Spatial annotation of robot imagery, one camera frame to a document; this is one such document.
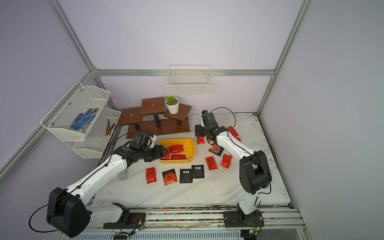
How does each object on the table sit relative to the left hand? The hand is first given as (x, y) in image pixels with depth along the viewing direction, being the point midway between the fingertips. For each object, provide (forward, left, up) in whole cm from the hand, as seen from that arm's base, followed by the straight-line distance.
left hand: (163, 155), depth 82 cm
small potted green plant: (+31, -3, +10) cm, 32 cm away
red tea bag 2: (-6, +9, -13) cm, 17 cm away
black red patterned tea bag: (+13, -32, -15) cm, 38 cm away
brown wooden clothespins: (+20, +39, -1) cm, 43 cm away
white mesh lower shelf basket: (+7, +44, -2) cm, 44 cm away
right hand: (+17, -21, +1) cm, 26 cm away
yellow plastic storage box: (+11, -13, -13) cm, 22 cm away
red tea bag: (+3, -37, -13) cm, 39 cm away
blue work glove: (+11, +41, +16) cm, 46 cm away
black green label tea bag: (-6, -12, -14) cm, 20 cm away
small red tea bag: (+19, -21, -13) cm, 31 cm away
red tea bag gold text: (+2, -28, -13) cm, 31 cm away
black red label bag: (-7, -2, -14) cm, 16 cm away
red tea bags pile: (+11, -3, -12) cm, 17 cm away
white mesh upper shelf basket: (+11, +46, +18) cm, 50 cm away
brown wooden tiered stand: (+42, +18, -13) cm, 47 cm away
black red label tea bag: (-3, -19, -14) cm, 24 cm away
